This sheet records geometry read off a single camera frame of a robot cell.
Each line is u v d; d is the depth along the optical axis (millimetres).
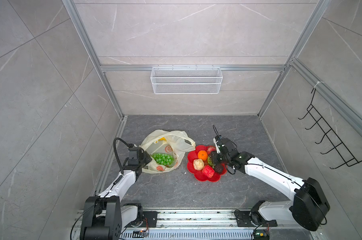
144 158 730
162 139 1037
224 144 630
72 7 675
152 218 730
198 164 857
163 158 907
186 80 1006
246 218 734
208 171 847
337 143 645
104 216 408
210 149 831
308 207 403
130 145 787
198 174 862
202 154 909
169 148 998
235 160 601
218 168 849
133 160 674
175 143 950
